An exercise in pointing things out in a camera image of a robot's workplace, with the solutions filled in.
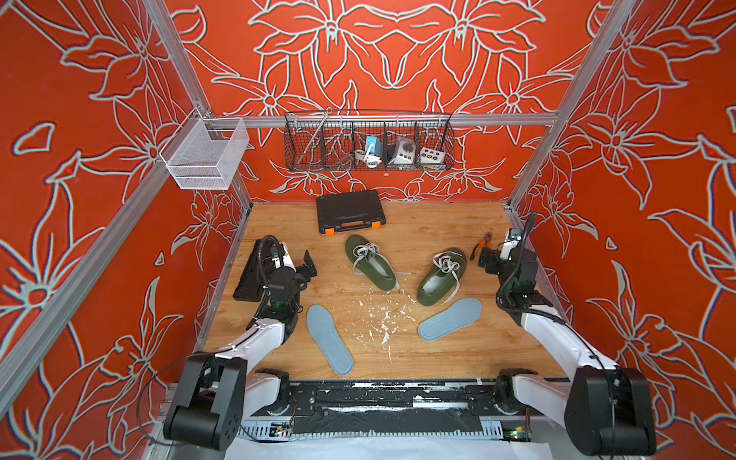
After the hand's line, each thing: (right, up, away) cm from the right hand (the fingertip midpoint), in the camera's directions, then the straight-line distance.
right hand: (496, 245), depth 84 cm
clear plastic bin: (-93, +31, +9) cm, 98 cm away
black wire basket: (-53, +36, +14) cm, 66 cm away
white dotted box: (-17, +29, +10) cm, 35 cm away
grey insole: (-52, -27, +1) cm, 59 cm away
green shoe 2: (-13, -8, +6) cm, 16 cm away
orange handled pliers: (+4, -1, +22) cm, 22 cm away
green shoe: (-38, -6, +11) cm, 40 cm away
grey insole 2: (-7, -23, +7) cm, 25 cm away
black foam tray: (-77, -12, +10) cm, 78 cm away
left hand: (-62, -3, +2) cm, 62 cm away
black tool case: (-46, +12, +26) cm, 54 cm away
